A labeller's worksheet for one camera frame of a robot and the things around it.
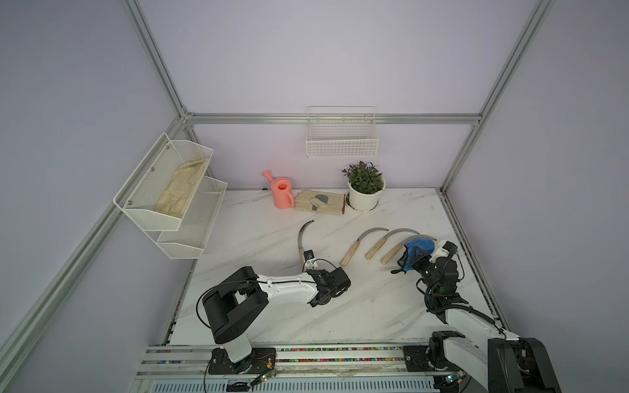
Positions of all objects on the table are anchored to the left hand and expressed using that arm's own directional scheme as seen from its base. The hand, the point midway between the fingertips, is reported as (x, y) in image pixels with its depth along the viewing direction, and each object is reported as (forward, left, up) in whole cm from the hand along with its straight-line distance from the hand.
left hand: (313, 279), depth 89 cm
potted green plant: (+36, -21, +15) cm, 44 cm away
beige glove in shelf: (+19, +44, +28) cm, 55 cm away
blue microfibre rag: (+8, -40, +12) cm, 42 cm away
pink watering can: (+39, +15, +9) cm, 43 cm away
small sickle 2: (+13, -24, -2) cm, 27 cm away
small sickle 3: (+15, -35, 0) cm, 38 cm away
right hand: (+8, -38, +7) cm, 39 cm away
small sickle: (+13, +6, -1) cm, 14 cm away
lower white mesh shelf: (+3, +39, +21) cm, 44 cm away
